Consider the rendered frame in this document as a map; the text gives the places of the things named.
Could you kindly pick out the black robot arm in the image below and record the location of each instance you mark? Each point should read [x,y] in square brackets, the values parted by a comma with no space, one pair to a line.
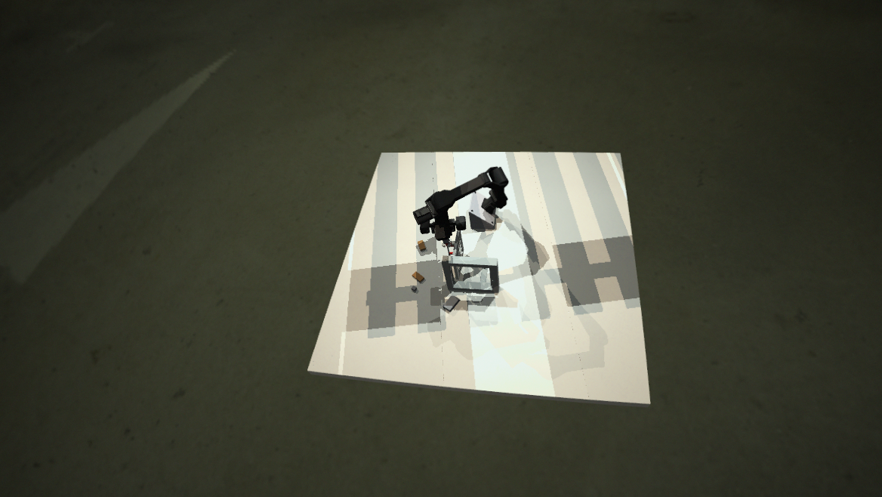
[439,203]

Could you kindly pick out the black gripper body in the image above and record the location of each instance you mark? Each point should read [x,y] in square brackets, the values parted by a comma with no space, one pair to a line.
[460,223]

